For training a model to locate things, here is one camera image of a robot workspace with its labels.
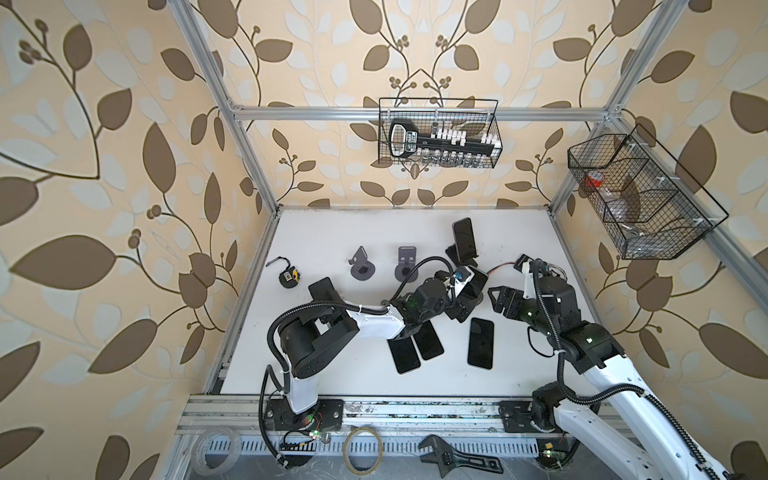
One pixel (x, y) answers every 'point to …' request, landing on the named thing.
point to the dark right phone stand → (452, 251)
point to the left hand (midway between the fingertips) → (471, 285)
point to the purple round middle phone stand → (407, 258)
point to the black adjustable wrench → (446, 458)
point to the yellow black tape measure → (290, 277)
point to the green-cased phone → (470, 285)
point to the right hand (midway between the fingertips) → (503, 296)
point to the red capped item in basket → (594, 179)
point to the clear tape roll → (198, 450)
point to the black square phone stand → (323, 291)
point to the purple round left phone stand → (361, 269)
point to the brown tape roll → (345, 451)
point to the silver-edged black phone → (427, 341)
